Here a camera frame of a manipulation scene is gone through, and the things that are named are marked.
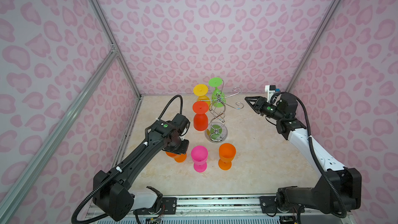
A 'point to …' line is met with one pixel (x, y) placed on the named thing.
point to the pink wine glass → (199, 154)
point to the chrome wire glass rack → (216, 130)
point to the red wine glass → (200, 119)
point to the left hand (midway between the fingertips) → (183, 148)
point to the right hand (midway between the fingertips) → (247, 99)
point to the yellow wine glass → (201, 90)
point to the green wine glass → (217, 96)
